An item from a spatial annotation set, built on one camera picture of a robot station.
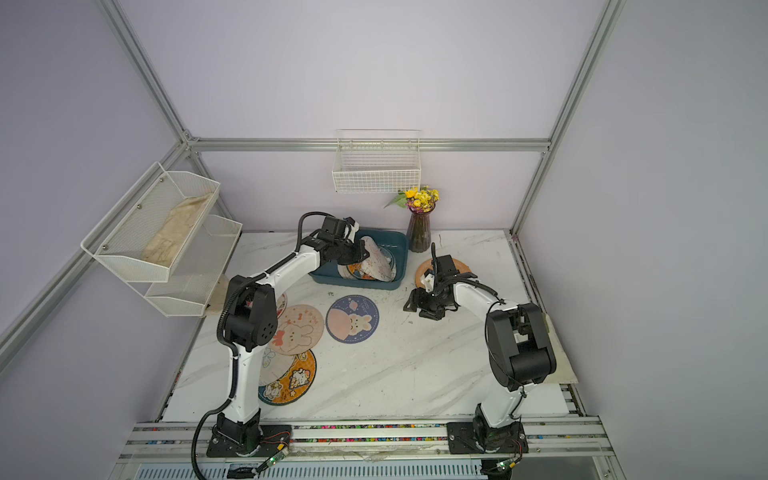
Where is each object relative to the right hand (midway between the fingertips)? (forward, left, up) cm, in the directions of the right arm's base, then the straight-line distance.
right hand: (406, 311), depth 91 cm
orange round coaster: (+23, -9, -6) cm, 25 cm away
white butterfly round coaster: (+16, +9, +3) cm, 19 cm away
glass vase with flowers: (+31, -6, +18) cm, 36 cm away
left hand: (+18, +12, +6) cm, 23 cm away
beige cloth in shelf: (+7, +64, +25) cm, 69 cm away
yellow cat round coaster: (-19, +33, -6) cm, 38 cm away
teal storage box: (+32, +2, -3) cm, 32 cm away
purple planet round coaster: (+1, +18, -5) cm, 18 cm away
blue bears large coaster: (+19, +18, -4) cm, 27 cm away
